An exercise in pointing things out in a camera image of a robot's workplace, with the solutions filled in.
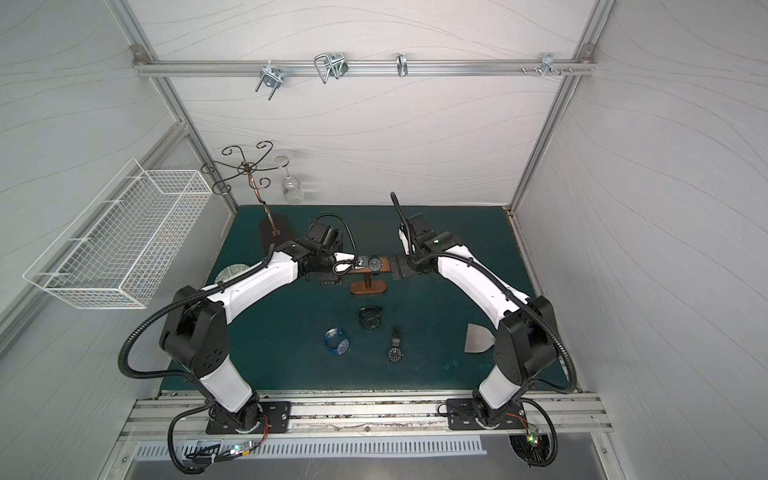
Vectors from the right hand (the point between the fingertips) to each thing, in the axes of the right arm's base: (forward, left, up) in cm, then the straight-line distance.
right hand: (409, 262), depth 86 cm
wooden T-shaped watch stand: (-1, +13, -13) cm, 18 cm away
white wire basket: (-10, +68, +18) cm, 71 cm away
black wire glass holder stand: (+21, +50, -12) cm, 56 cm away
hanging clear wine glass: (+24, +40, +8) cm, 47 cm away
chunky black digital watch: (-13, +11, -10) cm, 20 cm away
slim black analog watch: (-22, +3, -13) cm, 26 cm away
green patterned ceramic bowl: (+1, +60, -10) cm, 60 cm away
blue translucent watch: (-19, +21, -14) cm, 31 cm away
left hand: (+2, +22, -2) cm, 22 cm away
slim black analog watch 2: (-1, +10, 0) cm, 10 cm away
